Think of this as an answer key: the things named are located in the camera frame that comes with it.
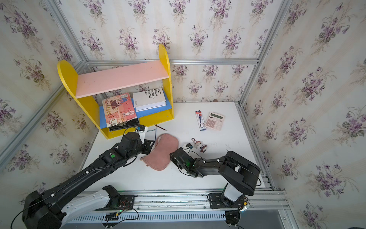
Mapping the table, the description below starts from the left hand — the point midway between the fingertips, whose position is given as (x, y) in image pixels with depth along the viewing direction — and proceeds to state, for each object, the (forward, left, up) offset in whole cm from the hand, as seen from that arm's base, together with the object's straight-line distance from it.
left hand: (155, 143), depth 78 cm
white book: (+34, +8, +1) cm, 35 cm away
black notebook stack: (+25, +25, -15) cm, 38 cm away
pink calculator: (+26, -40, -13) cm, 50 cm away
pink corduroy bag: (+8, -4, -16) cm, 19 cm away
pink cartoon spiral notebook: (+27, +28, -2) cm, 39 cm away
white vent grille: (-33, +25, -17) cm, 44 cm away
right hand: (-2, -8, -12) cm, 15 cm away
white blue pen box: (+27, -30, -15) cm, 43 cm away
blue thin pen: (+16, +4, -17) cm, 23 cm away
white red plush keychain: (+5, -26, -12) cm, 29 cm away
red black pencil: (+23, +2, -16) cm, 28 cm away
